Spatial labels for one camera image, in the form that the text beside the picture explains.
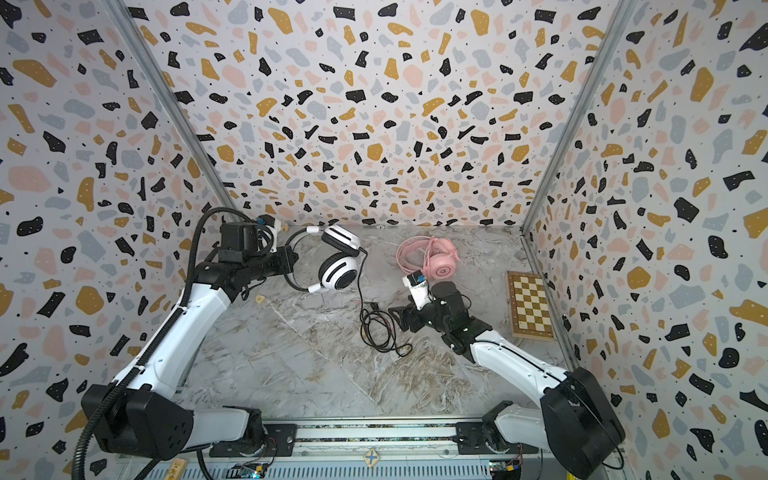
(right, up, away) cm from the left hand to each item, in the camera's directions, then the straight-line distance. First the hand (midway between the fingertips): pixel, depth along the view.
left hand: (297, 250), depth 78 cm
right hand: (+26, -13, +3) cm, 29 cm away
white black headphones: (+13, -5, -9) cm, 16 cm away
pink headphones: (+39, -2, +25) cm, 46 cm away
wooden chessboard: (+68, -19, +17) cm, 72 cm away
